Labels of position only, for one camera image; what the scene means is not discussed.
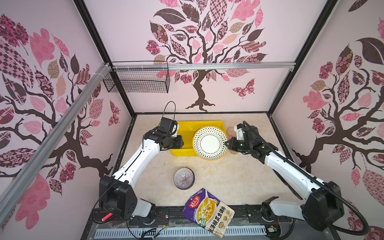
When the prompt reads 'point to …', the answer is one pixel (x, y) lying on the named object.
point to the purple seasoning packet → (206, 210)
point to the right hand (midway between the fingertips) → (225, 140)
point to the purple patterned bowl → (184, 178)
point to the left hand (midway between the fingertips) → (181, 145)
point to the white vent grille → (171, 232)
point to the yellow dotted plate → (209, 143)
